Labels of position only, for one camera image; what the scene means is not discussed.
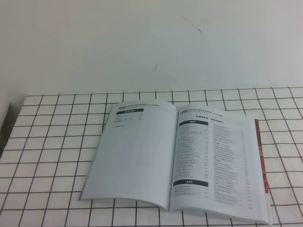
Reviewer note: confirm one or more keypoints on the white HEEC catalogue book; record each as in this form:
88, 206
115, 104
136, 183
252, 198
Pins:
194, 158

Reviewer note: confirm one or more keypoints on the white black-grid tablecloth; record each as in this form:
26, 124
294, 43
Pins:
46, 159

